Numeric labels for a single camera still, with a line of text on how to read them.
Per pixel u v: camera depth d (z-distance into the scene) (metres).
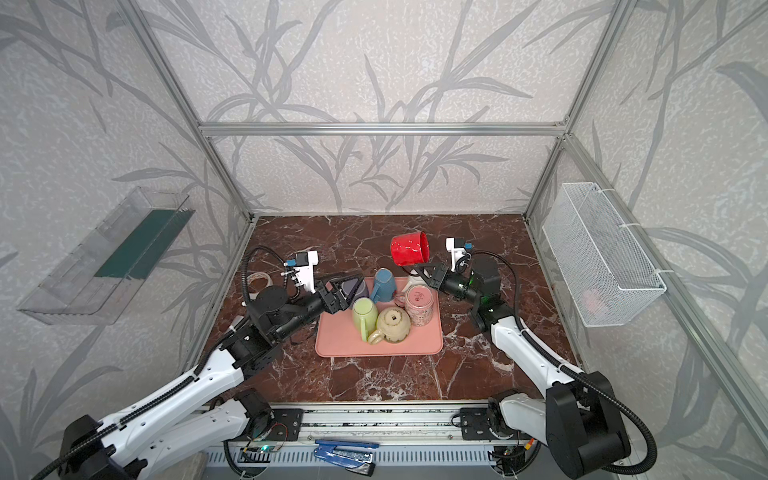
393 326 0.82
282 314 0.54
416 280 0.91
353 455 0.68
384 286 0.90
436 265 0.72
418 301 0.84
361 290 0.65
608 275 0.61
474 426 0.73
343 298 0.60
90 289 0.63
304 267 0.62
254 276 1.02
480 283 0.61
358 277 0.64
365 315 0.83
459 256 0.72
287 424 0.73
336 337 0.86
